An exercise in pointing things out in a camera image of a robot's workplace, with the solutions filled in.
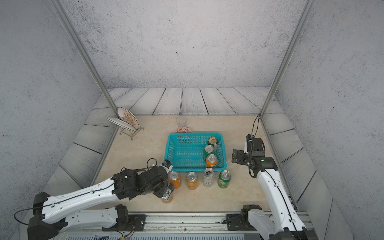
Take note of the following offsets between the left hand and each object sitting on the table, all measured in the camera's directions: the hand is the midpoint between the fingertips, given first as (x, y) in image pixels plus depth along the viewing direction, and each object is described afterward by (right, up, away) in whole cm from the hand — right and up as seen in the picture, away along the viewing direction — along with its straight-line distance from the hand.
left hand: (169, 187), depth 71 cm
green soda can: (+20, +15, +16) cm, 30 cm away
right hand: (+38, +14, +8) cm, 41 cm away
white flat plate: (-33, +31, +23) cm, 51 cm away
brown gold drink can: (+22, +20, +21) cm, 36 cm away
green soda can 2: (+27, +3, +7) cm, 28 cm away
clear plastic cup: (+2, +32, +41) cm, 52 cm away
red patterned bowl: (+4, +26, +37) cm, 46 cm away
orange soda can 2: (+10, +2, +7) cm, 12 cm away
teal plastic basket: (+5, +12, +31) cm, 34 cm away
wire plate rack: (-34, +24, +34) cm, 54 cm away
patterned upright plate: (-35, +35, +34) cm, 60 cm away
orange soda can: (+21, +10, +12) cm, 26 cm away
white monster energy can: (+19, +3, +4) cm, 19 cm away
